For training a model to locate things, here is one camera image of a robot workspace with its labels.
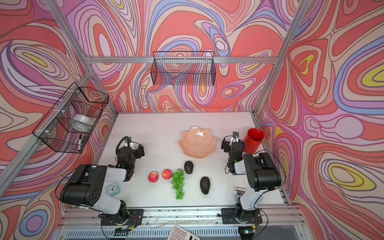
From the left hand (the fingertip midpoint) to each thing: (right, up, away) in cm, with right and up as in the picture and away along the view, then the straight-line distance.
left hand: (135, 144), depth 93 cm
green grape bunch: (+28, -20, -13) cm, 37 cm away
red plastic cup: (+72, +3, -7) cm, 72 cm away
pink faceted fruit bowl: (+39, 0, +9) cm, 41 cm away
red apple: (+15, -17, -11) cm, 25 cm away
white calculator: (+30, -39, -25) cm, 55 cm away
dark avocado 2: (+44, -20, -13) cm, 50 cm away
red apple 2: (+22, -16, -9) cm, 29 cm away
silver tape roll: (-17, +13, -23) cm, 31 cm away
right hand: (+63, +2, +3) cm, 63 cm away
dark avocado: (+34, -12, -7) cm, 37 cm away
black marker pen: (-18, +2, -22) cm, 28 cm away
